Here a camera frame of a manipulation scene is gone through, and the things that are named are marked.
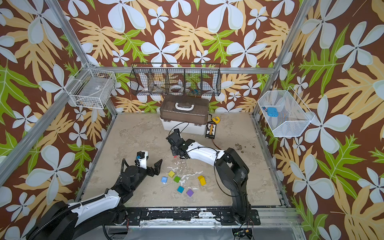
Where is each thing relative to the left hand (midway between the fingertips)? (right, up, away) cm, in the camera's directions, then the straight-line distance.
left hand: (154, 156), depth 84 cm
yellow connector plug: (+41, +23, +31) cm, 56 cm away
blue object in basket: (+69, +26, +2) cm, 74 cm away
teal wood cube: (+15, -19, 0) cm, 24 cm away
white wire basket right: (+75, +25, 0) cm, 79 cm away
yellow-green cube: (+10, -11, +3) cm, 15 cm away
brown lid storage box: (+20, +25, +8) cm, 33 cm away
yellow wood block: (+28, -14, +2) cm, 31 cm away
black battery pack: (+36, +16, +25) cm, 47 cm away
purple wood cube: (+21, -20, -1) cm, 29 cm away
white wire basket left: (-36, +39, +2) cm, 53 cm away
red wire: (+38, +4, +18) cm, 42 cm away
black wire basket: (+11, +48, +14) cm, 52 cm away
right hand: (+12, +4, +8) cm, 15 cm away
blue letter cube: (+5, -14, +2) cm, 16 cm away
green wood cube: (+13, -14, +3) cm, 19 cm away
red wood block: (+11, -2, +12) cm, 16 cm away
